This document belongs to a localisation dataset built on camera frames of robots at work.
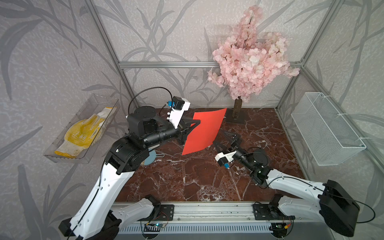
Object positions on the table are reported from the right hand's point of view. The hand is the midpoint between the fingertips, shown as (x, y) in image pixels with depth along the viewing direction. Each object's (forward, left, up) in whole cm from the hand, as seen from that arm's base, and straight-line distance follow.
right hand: (221, 132), depth 68 cm
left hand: (-7, +10, +16) cm, 20 cm away
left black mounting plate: (-27, +27, -29) cm, 49 cm away
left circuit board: (-33, +33, -32) cm, 56 cm away
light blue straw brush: (+3, +41, -31) cm, 51 cm away
